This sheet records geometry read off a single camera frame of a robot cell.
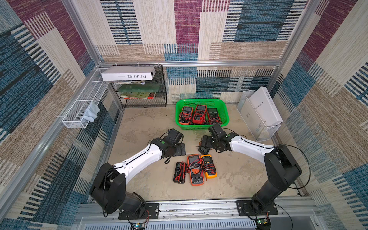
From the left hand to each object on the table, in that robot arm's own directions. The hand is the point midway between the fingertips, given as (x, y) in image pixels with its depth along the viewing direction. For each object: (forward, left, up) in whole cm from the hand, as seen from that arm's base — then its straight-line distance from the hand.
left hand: (177, 150), depth 86 cm
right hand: (+7, -19, -3) cm, 20 cm away
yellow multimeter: (-8, -18, -5) cm, 21 cm away
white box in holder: (+24, -55, +12) cm, 62 cm away
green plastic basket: (+38, -34, -1) cm, 51 cm away
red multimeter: (+25, -15, +1) cm, 29 cm away
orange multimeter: (+27, -6, 0) cm, 28 cm away
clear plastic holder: (+12, -52, +3) cm, 53 cm away
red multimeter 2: (+29, -26, -4) cm, 39 cm away
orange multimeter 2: (-9, -10, -4) cm, 14 cm away
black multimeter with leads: (-12, -1, -5) cm, 13 cm away
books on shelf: (+34, +24, +17) cm, 45 cm away
